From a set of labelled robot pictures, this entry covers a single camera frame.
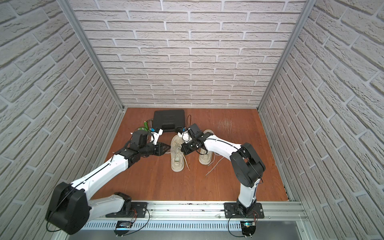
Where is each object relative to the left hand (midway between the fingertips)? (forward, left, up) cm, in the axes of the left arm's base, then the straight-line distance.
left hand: (171, 145), depth 81 cm
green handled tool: (+24, +22, -14) cm, 36 cm away
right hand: (+1, -7, -7) cm, 10 cm away
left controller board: (-36, +22, -17) cm, 45 cm away
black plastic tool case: (+27, +5, -11) cm, 30 cm away
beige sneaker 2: (-4, -20, -8) cm, 22 cm away
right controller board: (-37, -40, -15) cm, 56 cm away
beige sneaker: (-3, -3, -9) cm, 10 cm away
